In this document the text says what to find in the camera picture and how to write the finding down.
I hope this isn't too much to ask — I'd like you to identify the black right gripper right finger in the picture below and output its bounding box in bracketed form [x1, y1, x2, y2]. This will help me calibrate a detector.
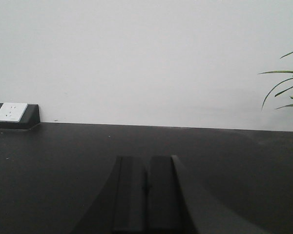
[146, 154, 256, 234]

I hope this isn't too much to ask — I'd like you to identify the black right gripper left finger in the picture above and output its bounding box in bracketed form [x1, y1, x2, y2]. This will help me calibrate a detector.
[70, 155, 147, 234]

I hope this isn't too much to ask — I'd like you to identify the black and white socket box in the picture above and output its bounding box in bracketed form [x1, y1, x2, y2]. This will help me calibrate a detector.
[0, 102, 41, 133]

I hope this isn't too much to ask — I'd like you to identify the green leafy plant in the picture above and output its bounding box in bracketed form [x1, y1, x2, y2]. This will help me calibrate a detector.
[257, 47, 293, 117]

